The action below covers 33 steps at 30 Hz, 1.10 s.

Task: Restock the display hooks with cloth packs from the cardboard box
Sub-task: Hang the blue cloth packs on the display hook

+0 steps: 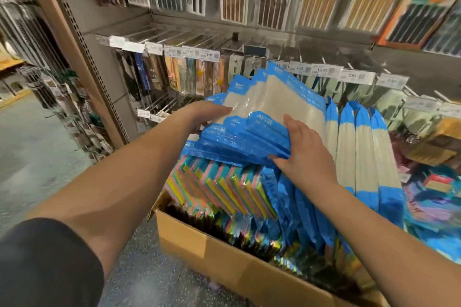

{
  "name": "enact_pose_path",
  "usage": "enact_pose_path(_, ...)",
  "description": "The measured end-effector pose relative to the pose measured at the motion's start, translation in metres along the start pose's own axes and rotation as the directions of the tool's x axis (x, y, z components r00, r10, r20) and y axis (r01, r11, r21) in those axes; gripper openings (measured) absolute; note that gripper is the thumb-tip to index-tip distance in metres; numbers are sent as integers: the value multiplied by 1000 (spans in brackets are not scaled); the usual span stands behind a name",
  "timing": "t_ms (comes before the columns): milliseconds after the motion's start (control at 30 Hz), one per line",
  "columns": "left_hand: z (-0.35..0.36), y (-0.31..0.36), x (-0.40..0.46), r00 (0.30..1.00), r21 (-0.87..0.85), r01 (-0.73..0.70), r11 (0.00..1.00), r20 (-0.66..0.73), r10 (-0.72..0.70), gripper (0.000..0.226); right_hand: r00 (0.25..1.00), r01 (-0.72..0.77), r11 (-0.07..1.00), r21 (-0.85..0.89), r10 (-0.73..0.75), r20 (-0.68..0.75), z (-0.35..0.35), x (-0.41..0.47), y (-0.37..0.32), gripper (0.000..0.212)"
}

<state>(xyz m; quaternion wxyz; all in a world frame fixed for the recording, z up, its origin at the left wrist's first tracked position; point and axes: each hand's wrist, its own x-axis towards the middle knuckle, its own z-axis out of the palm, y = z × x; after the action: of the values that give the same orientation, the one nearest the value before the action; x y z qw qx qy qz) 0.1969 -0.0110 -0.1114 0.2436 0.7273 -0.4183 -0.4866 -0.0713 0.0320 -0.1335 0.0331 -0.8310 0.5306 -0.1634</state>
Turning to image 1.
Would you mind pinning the person's right hand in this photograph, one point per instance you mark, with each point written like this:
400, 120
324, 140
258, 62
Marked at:
310, 166

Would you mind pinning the person's left hand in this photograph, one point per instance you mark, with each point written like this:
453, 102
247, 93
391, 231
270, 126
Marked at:
202, 116

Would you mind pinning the colourful sponge packets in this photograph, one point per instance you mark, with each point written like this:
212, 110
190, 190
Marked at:
216, 188

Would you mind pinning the brown cardboard box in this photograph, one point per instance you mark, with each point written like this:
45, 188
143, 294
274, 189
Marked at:
209, 260

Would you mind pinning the person's right forearm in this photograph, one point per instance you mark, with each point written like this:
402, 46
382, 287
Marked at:
389, 260

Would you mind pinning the background shelf with yellow ledges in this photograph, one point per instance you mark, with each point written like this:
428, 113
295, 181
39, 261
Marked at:
11, 76

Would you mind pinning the person's dark left sleeve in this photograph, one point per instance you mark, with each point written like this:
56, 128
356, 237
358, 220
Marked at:
43, 267

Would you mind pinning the row of white price tags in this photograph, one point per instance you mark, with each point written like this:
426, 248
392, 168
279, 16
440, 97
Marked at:
324, 71

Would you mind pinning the row of hanging dark utensils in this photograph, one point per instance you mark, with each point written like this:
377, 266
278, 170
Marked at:
50, 94

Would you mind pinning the grey chopstick display rack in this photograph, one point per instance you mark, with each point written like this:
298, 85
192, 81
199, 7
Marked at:
86, 8

